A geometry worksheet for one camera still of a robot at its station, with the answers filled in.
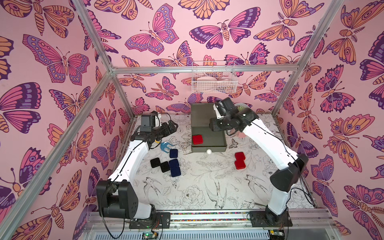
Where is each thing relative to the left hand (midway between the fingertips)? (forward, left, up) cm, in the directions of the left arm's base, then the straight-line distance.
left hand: (174, 126), depth 84 cm
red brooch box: (-3, -13, -8) cm, 16 cm away
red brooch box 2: (-7, -41, -23) cm, 47 cm away
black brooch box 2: (-14, +7, -21) cm, 26 cm away
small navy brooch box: (-4, +3, -23) cm, 24 cm away
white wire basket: (+31, -24, +12) cm, 41 cm away
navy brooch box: (-13, +1, -21) cm, 25 cm away
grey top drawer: (-5, -22, -6) cm, 24 cm away
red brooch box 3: (-13, -40, -23) cm, 48 cm away
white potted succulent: (+29, -45, -10) cm, 54 cm away
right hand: (-3, -20, +5) cm, 21 cm away
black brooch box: (-11, +13, -22) cm, 28 cm away
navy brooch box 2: (-18, 0, -21) cm, 28 cm away
